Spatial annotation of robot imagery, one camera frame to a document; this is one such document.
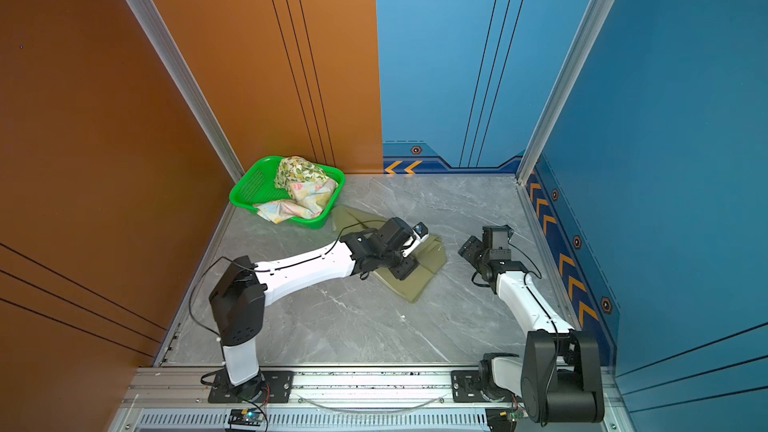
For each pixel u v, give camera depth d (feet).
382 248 2.10
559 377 1.34
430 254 3.15
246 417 2.32
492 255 2.20
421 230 2.42
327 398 2.38
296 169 3.36
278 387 2.43
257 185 3.70
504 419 2.32
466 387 2.38
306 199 3.29
